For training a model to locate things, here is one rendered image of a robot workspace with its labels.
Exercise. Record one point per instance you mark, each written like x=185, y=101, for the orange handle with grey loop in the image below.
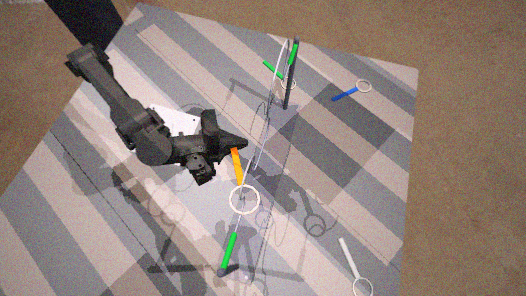
x=239, y=176

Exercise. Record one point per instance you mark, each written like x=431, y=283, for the blue-handled wire loop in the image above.
x=351, y=91

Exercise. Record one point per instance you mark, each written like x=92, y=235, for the white ring with straight handle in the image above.
x=352, y=265

